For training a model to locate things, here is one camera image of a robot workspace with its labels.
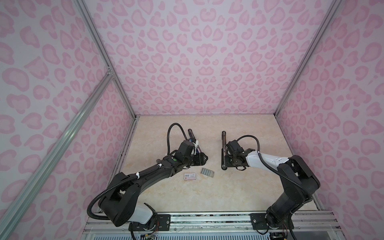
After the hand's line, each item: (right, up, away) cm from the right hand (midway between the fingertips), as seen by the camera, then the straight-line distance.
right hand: (226, 161), depth 93 cm
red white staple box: (-22, -8, -4) cm, 24 cm away
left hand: (-13, +5, -10) cm, 17 cm away
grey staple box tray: (-12, -6, -2) cm, 13 cm away
